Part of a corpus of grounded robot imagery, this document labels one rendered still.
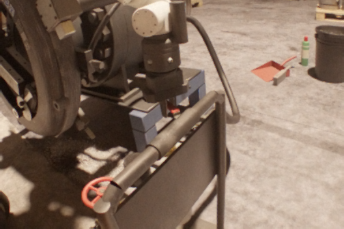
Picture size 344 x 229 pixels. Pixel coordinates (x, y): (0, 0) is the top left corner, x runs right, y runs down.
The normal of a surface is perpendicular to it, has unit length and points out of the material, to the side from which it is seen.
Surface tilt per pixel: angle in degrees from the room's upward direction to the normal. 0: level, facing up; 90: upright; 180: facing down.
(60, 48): 84
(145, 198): 90
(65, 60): 91
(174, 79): 90
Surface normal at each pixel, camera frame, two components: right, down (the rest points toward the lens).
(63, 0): 0.72, -0.20
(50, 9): -0.55, 0.42
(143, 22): -0.35, 0.44
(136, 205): 0.83, 0.16
